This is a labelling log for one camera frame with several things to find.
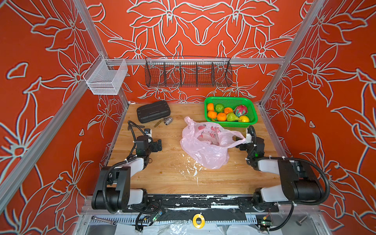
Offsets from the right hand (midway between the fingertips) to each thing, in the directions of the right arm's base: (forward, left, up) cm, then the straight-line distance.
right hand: (244, 136), depth 92 cm
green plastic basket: (+25, -3, +3) cm, 25 cm away
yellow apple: (+14, -3, +1) cm, 14 cm away
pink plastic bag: (-11, +25, +8) cm, 28 cm away
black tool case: (+21, +63, +1) cm, 67 cm away
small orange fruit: (+24, +6, -2) cm, 25 cm away
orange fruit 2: (+18, +19, 0) cm, 26 cm away
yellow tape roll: (-45, +30, -7) cm, 55 cm away
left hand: (-3, +59, -1) cm, 59 cm away
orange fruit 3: (+17, +12, -1) cm, 21 cm away
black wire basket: (+38, +39, +23) cm, 59 cm away
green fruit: (+14, +6, +2) cm, 16 cm away
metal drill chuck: (+15, +52, -4) cm, 54 cm away
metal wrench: (-47, +72, -6) cm, 86 cm away
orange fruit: (+25, +20, +2) cm, 32 cm away
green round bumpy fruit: (+26, +13, -1) cm, 29 cm away
